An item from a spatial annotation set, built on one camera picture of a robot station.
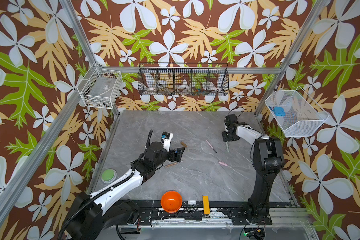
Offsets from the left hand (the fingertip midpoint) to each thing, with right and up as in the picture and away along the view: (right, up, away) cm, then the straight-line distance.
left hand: (176, 144), depth 79 cm
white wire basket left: (-45, +32, +7) cm, 56 cm away
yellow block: (+16, -31, -2) cm, 35 cm away
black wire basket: (-12, +42, +19) cm, 48 cm away
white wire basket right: (+67, +16, +3) cm, 69 cm away
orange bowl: (-3, -31, -1) cm, 31 cm away
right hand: (+35, +2, +23) cm, 42 cm away
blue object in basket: (+60, +18, +7) cm, 63 cm away
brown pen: (-4, -15, +14) cm, 20 cm away
